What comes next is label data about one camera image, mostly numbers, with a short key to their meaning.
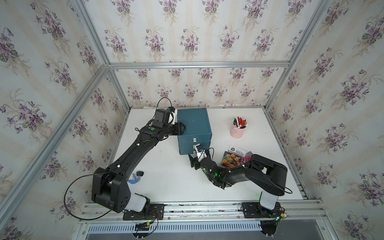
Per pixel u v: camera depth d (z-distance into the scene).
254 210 0.73
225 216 0.73
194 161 0.77
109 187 0.40
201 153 0.72
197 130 0.79
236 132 0.96
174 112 0.74
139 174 0.83
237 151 0.94
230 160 0.90
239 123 0.98
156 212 0.72
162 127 0.62
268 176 0.47
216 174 0.68
